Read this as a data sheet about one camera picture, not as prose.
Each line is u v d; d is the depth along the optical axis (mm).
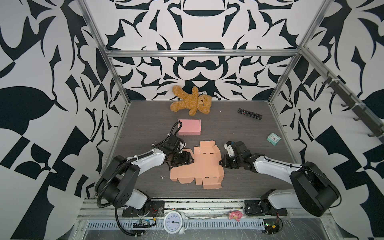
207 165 872
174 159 743
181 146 775
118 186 432
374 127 536
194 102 1106
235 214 703
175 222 687
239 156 701
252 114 1106
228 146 844
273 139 971
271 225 714
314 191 430
